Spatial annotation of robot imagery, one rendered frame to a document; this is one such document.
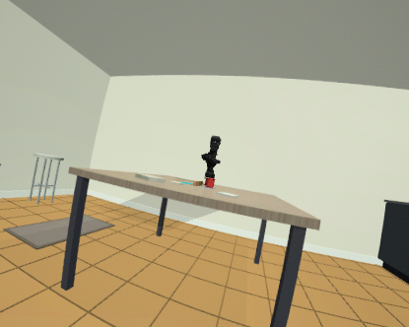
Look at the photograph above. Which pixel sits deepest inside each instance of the red cup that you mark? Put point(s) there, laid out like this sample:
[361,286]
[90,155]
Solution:
[210,182]

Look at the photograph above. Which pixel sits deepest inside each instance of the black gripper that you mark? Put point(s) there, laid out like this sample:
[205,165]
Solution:
[211,162]

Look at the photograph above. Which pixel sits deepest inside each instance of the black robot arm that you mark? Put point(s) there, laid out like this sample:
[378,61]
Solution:
[215,143]

